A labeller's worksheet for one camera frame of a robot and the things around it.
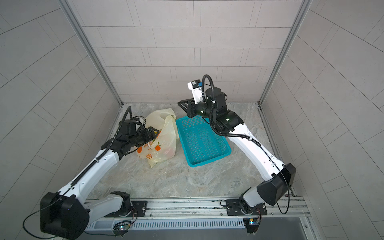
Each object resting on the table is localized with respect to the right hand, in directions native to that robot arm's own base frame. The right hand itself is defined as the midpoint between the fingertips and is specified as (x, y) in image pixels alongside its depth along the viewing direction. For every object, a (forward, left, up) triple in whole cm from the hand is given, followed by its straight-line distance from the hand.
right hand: (179, 104), depth 64 cm
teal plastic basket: (+4, -9, -40) cm, 41 cm away
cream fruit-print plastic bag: (-7, +12, -25) cm, 28 cm away
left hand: (+1, +14, -21) cm, 25 cm away
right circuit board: (-41, -29, -40) cm, 64 cm away
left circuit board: (-39, +29, -36) cm, 60 cm away
